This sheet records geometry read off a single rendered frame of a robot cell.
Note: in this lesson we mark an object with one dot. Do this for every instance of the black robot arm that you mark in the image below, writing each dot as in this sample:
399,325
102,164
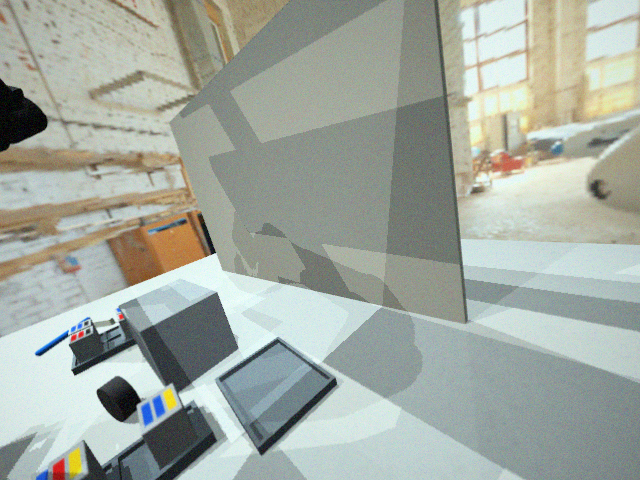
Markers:
20,118

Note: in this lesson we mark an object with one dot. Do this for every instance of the blue rod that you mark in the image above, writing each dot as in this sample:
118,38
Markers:
54,342

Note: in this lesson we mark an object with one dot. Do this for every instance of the black cylinder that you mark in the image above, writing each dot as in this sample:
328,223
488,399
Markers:
119,398

